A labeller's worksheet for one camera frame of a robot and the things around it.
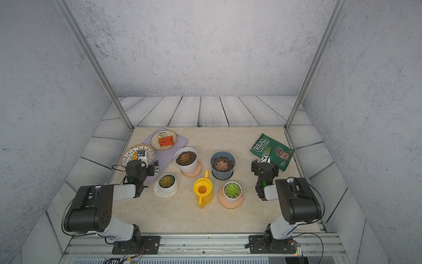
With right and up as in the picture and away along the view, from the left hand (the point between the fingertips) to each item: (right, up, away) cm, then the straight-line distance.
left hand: (151, 160), depth 94 cm
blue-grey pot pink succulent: (+41, -2, -6) cm, 41 cm away
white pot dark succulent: (+21, +1, -3) cm, 21 cm away
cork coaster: (+26, -7, +3) cm, 27 cm away
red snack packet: (+4, +11, +17) cm, 20 cm away
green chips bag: (+77, +3, +8) cm, 77 cm away
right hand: (+66, 0, -1) cm, 66 cm away
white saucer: (+6, -17, -5) cm, 19 cm away
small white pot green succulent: (+45, -12, -16) cm, 49 cm away
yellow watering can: (+31, -12, -16) cm, 36 cm away
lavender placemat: (+4, +1, +14) cm, 15 cm away
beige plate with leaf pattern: (-3, +9, +16) cm, 19 cm away
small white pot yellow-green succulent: (+12, -10, -10) cm, 18 cm away
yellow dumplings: (-13, +2, +7) cm, 15 cm away
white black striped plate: (-18, +3, +10) cm, 21 cm away
